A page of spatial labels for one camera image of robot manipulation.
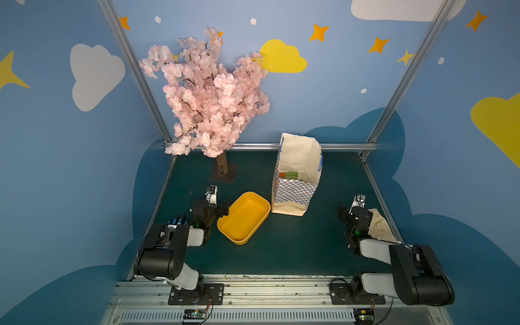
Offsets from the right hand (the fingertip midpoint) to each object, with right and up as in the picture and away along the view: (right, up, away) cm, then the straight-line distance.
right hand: (356, 205), depth 91 cm
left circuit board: (-68, -36, -20) cm, 80 cm away
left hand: (-65, +4, +3) cm, 65 cm away
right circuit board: (-7, -37, -19) cm, 43 cm away
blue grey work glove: (-81, -7, -1) cm, 82 cm away
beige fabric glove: (+11, -10, 0) cm, 15 cm away
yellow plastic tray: (-51, -5, +5) cm, 51 cm away
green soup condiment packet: (-29, +13, +16) cm, 36 cm away
